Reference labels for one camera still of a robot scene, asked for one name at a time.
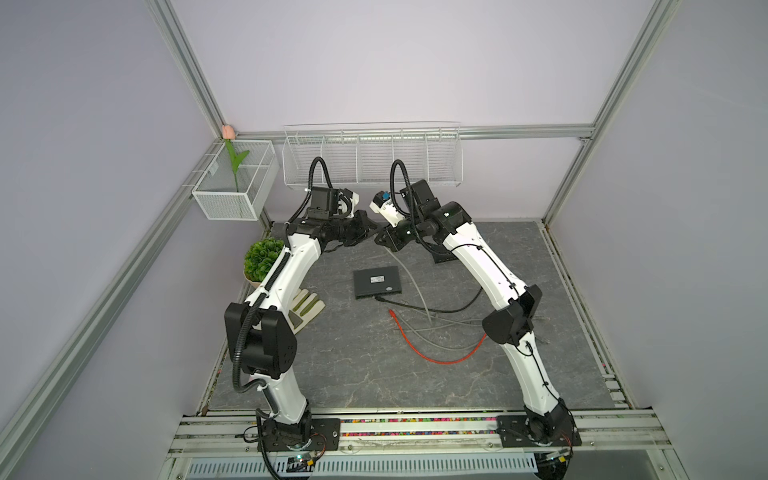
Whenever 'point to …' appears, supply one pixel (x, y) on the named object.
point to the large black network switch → (376, 282)
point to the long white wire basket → (362, 154)
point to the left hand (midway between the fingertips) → (384, 230)
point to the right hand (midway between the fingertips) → (379, 240)
